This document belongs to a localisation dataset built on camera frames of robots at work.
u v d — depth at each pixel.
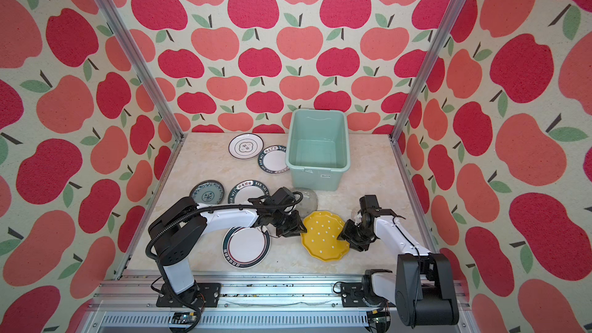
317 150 1.15
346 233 0.76
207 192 0.99
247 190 1.00
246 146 1.17
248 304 0.73
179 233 0.48
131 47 0.87
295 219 0.78
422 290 0.41
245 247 0.84
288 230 0.78
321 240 0.85
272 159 1.10
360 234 0.73
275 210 0.71
